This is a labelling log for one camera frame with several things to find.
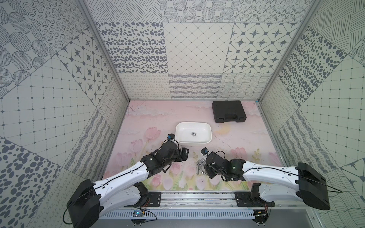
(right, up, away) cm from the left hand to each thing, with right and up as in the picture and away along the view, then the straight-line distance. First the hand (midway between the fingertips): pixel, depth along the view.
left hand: (184, 148), depth 79 cm
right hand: (+13, -11, +1) cm, 17 cm away
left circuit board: (-24, -32, -8) cm, 41 cm away
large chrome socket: (+6, +5, +20) cm, 21 cm away
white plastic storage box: (-1, +7, +22) cm, 23 cm away
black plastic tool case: (+36, +22, +36) cm, 55 cm away
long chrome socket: (+8, -15, +5) cm, 17 cm away
